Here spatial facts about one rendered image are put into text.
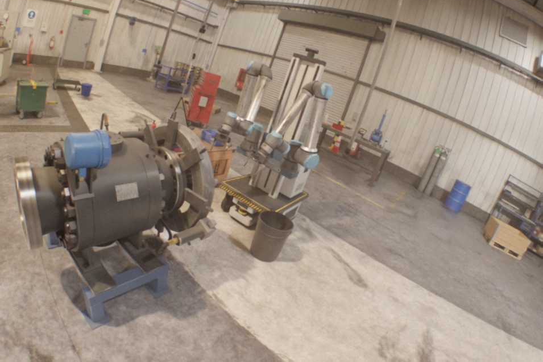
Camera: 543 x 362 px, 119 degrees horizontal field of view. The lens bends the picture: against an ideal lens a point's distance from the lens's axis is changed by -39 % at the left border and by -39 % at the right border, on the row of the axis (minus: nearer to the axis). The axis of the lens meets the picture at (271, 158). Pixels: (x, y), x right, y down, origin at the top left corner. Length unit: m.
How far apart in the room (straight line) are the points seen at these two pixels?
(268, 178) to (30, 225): 2.23
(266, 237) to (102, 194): 1.37
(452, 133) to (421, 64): 2.60
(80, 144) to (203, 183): 0.79
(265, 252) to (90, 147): 1.64
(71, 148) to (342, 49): 10.04
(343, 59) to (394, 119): 3.01
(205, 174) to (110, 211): 0.60
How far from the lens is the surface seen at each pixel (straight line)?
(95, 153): 1.12
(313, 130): 2.16
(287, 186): 2.79
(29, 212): 1.27
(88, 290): 1.50
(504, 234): 7.28
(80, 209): 1.25
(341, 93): 10.04
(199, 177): 1.57
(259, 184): 2.83
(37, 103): 4.72
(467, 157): 9.35
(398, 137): 9.38
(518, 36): 10.61
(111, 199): 1.31
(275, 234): 2.14
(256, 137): 2.56
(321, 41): 11.00
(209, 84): 5.65
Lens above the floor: 1.41
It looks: 16 degrees down
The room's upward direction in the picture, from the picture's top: 19 degrees clockwise
